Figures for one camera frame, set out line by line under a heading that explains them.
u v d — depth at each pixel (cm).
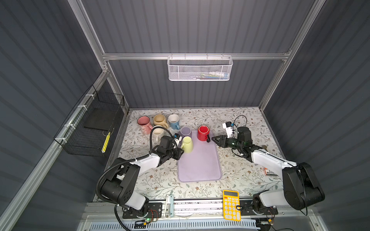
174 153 81
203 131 96
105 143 68
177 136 82
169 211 72
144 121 102
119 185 44
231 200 75
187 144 89
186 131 108
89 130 73
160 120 107
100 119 76
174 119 106
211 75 91
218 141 84
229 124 79
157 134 95
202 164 91
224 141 75
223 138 77
